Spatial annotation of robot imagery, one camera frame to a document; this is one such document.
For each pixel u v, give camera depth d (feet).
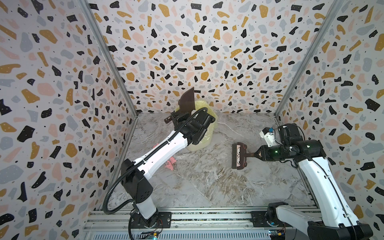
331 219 1.23
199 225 2.40
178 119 2.06
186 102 2.55
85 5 2.25
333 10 2.37
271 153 2.01
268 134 2.13
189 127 1.79
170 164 3.02
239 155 2.68
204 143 2.71
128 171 1.33
